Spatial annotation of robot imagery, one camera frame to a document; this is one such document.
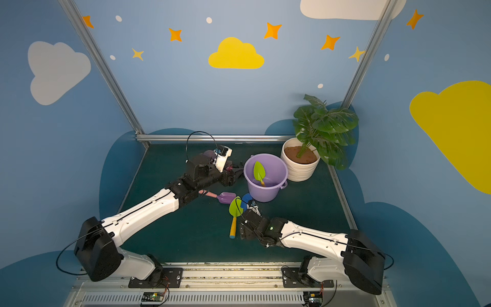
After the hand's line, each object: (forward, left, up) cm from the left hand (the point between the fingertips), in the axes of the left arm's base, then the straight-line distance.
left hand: (236, 163), depth 76 cm
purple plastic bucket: (+12, -20, -25) cm, 34 cm away
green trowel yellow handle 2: (+10, -11, -19) cm, 24 cm away
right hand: (-16, -7, -22) cm, 28 cm away
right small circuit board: (-42, -31, -29) cm, 60 cm away
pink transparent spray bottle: (+19, +16, -17) cm, 31 cm away
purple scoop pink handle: (0, +8, -28) cm, 29 cm away
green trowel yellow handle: (-7, +1, -28) cm, 29 cm away
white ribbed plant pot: (+16, -32, -16) cm, 39 cm away
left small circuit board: (-43, +30, -29) cm, 61 cm away
